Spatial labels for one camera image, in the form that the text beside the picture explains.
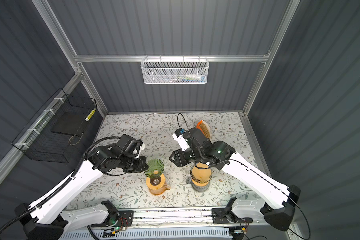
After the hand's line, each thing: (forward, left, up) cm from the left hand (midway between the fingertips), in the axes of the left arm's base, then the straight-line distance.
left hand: (149, 167), depth 70 cm
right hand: (0, -12, +7) cm, 14 cm away
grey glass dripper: (-5, -22, -4) cm, 23 cm away
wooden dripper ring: (-6, -2, -10) cm, 12 cm away
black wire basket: (+16, +47, +8) cm, 50 cm away
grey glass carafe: (-6, -24, -16) cm, 30 cm away
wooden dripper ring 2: (-6, -24, -8) cm, 26 cm away
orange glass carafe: (0, -1, -18) cm, 18 cm away
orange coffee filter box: (+33, -33, -11) cm, 48 cm away
